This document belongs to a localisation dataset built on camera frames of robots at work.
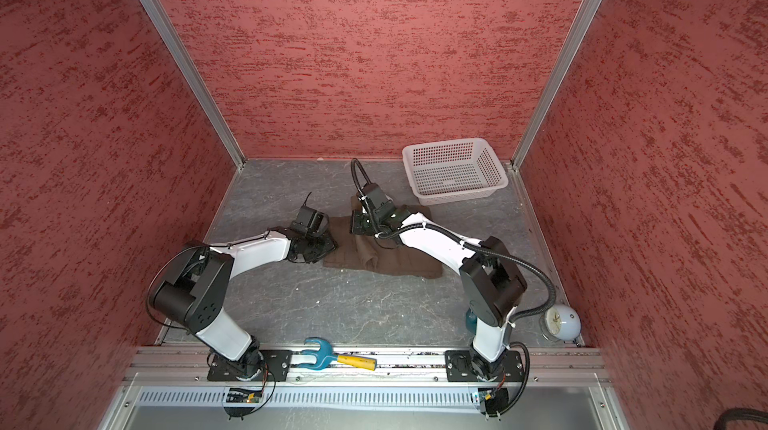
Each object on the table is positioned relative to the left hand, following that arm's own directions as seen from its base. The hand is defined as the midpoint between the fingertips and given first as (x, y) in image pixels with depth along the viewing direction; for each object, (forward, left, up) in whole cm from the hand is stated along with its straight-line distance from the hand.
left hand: (335, 252), depth 94 cm
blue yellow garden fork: (-30, -2, +1) cm, 30 cm away
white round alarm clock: (-22, -62, +7) cm, 66 cm away
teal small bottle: (-22, -40, +5) cm, 46 cm away
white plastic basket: (+37, -43, +1) cm, 57 cm away
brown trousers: (-1, -4, +4) cm, 5 cm away
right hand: (+1, -6, +12) cm, 14 cm away
